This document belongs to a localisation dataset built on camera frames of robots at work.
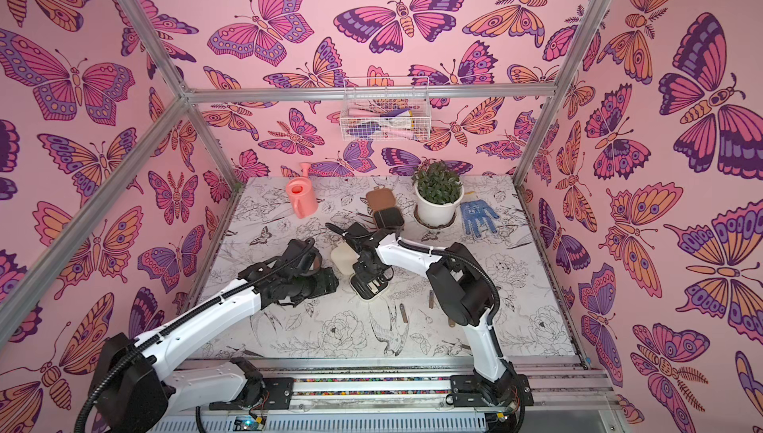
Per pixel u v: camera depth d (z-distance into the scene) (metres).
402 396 0.74
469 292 0.52
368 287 0.90
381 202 1.14
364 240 0.73
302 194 1.03
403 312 0.88
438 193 0.95
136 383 0.38
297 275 0.66
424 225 1.06
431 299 0.90
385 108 0.95
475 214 1.09
